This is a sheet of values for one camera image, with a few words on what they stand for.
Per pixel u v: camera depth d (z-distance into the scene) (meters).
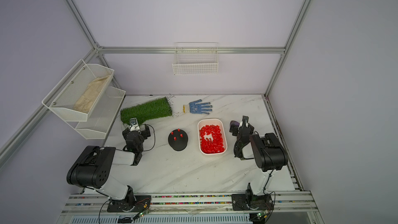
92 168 0.46
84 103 0.75
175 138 0.84
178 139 0.86
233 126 0.88
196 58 0.94
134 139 0.72
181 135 0.85
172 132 0.87
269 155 0.48
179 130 0.88
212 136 0.97
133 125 0.79
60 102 0.68
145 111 1.03
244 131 0.73
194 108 1.11
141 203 0.73
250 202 0.67
